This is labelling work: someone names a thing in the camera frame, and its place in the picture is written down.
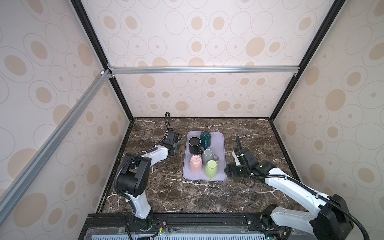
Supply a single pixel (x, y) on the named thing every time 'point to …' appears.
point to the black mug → (194, 147)
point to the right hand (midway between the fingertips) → (230, 169)
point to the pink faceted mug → (196, 164)
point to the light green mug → (211, 169)
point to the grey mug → (208, 155)
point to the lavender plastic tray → (218, 145)
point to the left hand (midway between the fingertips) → (173, 140)
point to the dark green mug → (205, 137)
